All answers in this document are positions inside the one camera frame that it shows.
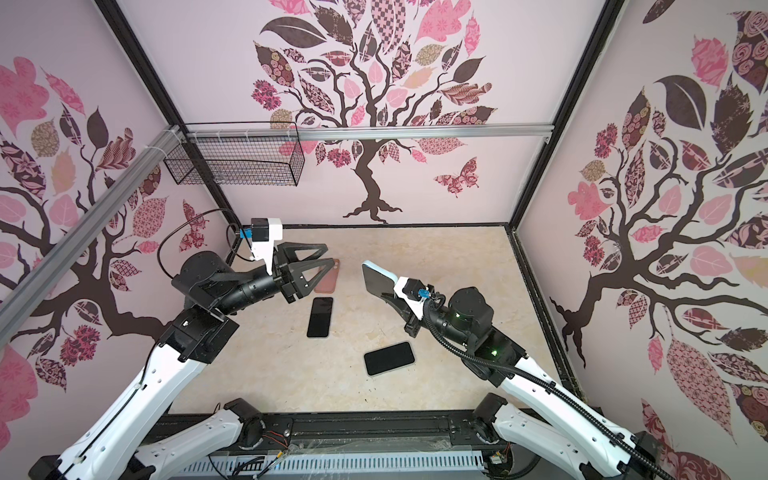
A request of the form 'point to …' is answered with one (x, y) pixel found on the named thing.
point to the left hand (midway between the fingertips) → (331, 261)
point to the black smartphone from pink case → (320, 316)
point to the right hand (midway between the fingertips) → (388, 288)
